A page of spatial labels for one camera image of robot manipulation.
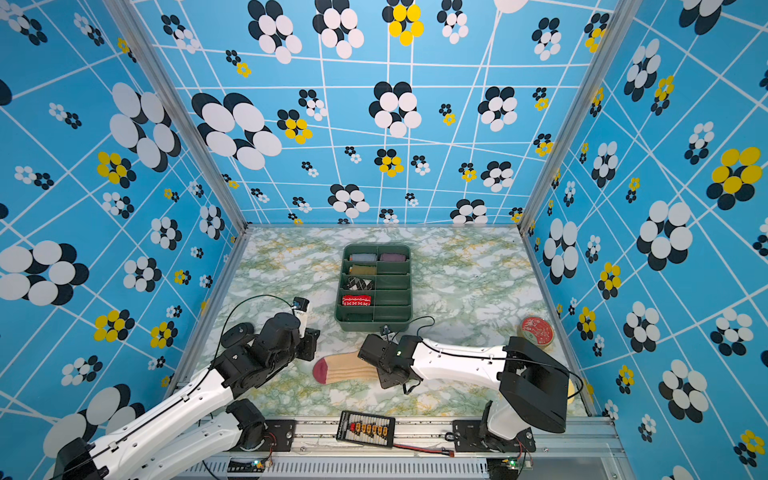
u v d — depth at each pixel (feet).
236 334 2.92
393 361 1.94
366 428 2.41
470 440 2.38
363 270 3.25
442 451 2.32
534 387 1.38
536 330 2.91
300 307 2.27
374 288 3.13
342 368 2.72
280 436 2.41
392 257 3.45
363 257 3.35
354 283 3.15
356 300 3.02
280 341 1.98
